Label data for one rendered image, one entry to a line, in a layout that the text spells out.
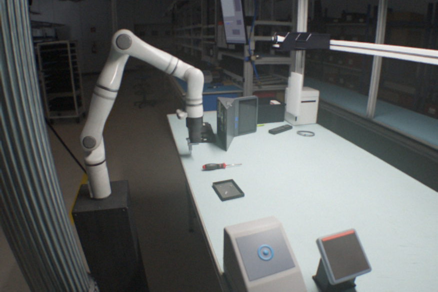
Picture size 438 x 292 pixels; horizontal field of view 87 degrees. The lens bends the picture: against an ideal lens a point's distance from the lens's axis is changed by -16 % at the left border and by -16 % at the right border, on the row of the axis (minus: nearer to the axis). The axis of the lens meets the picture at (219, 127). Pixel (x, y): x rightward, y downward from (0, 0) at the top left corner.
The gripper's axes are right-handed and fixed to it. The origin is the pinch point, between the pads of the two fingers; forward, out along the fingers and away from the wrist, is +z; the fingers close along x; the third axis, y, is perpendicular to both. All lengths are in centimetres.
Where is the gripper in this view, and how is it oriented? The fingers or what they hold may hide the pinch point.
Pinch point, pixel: (190, 153)
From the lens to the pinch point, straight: 124.7
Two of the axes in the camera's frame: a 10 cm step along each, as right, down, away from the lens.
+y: 9.6, -0.9, 2.5
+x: -2.7, -3.2, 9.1
